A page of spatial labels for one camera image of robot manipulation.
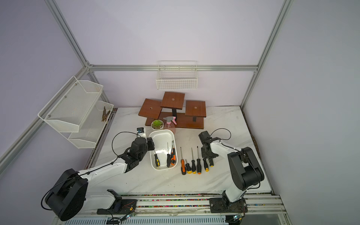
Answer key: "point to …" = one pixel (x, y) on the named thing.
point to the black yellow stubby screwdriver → (189, 170)
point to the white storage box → (164, 157)
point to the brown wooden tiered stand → (193, 118)
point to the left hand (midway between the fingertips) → (151, 139)
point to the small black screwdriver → (193, 167)
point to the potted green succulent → (157, 124)
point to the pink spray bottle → (171, 122)
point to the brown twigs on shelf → (105, 115)
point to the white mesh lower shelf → (90, 131)
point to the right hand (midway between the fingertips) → (210, 156)
